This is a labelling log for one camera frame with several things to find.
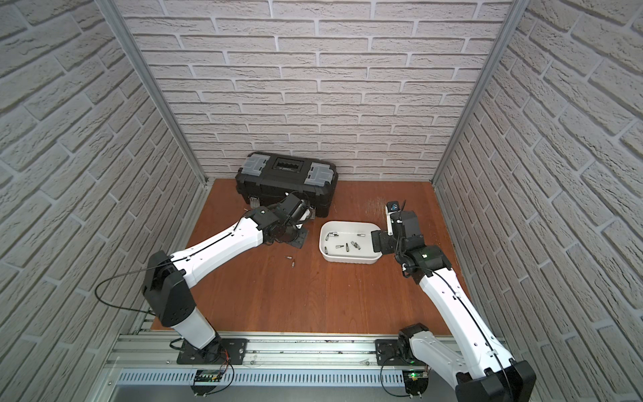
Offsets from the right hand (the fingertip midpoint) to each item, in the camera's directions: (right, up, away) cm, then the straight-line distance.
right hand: (395, 231), depth 77 cm
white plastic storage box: (-13, -7, +20) cm, 25 cm away
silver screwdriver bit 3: (-14, -9, +20) cm, 26 cm away
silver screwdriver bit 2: (-17, -8, +20) cm, 28 cm away
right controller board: (+4, -42, -8) cm, 43 cm away
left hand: (-29, -1, +5) cm, 29 cm away
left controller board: (-57, -43, -6) cm, 72 cm away
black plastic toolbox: (-48, +19, +20) cm, 55 cm away
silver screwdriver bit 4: (-11, -8, +20) cm, 24 cm away
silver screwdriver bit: (-20, -4, +23) cm, 30 cm away
